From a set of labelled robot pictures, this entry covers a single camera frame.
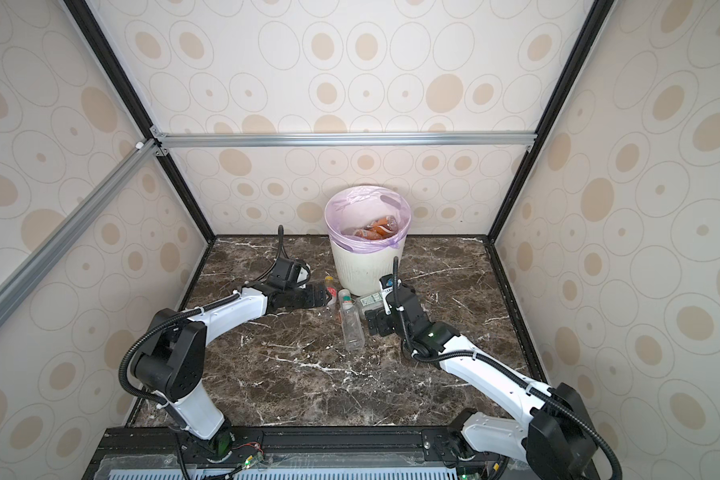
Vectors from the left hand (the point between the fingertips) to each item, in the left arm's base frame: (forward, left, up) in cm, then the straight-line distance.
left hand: (328, 293), depth 91 cm
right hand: (-8, -16, +6) cm, 19 cm away
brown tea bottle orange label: (+20, -16, +8) cm, 27 cm away
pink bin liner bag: (+25, -5, +12) cm, 28 cm away
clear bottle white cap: (-6, -7, -9) cm, 13 cm away
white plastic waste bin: (+5, -9, +3) cm, 11 cm away
